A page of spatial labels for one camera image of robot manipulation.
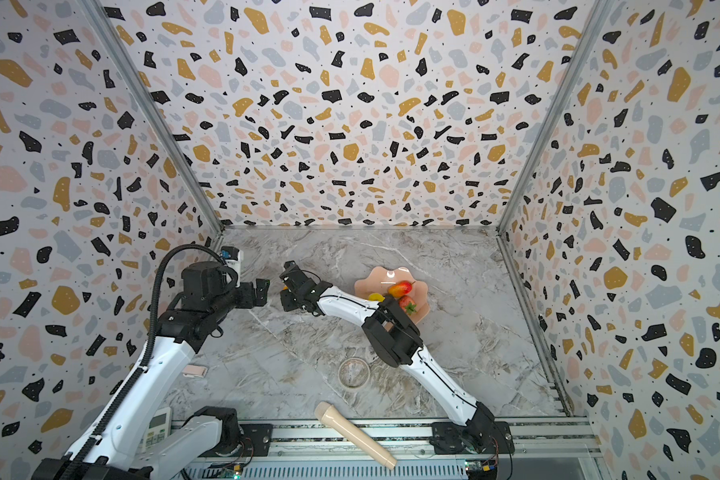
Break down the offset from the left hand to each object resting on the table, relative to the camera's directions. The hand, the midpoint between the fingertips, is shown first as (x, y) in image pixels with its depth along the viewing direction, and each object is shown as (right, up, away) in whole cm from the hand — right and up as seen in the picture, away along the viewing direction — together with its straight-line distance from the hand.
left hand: (249, 276), depth 77 cm
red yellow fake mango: (+40, -6, +21) cm, 46 cm away
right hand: (+1, -6, +20) cm, 21 cm away
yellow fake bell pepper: (+32, -8, +19) cm, 38 cm away
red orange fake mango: (+8, -4, +4) cm, 10 cm away
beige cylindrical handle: (+20, -34, -2) cm, 39 cm away
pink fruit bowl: (+35, -3, +25) cm, 43 cm away
